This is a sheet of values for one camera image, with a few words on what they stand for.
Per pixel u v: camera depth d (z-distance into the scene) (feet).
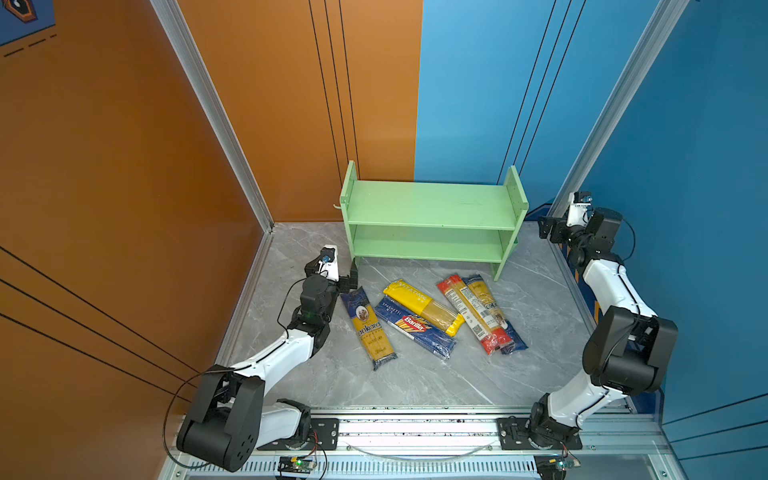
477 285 3.26
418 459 2.33
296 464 2.33
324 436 2.43
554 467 2.31
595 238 2.18
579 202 2.43
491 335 2.80
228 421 1.36
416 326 2.91
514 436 2.38
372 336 2.85
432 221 2.78
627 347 1.51
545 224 2.60
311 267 2.48
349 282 2.49
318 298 2.10
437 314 3.00
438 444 2.39
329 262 2.29
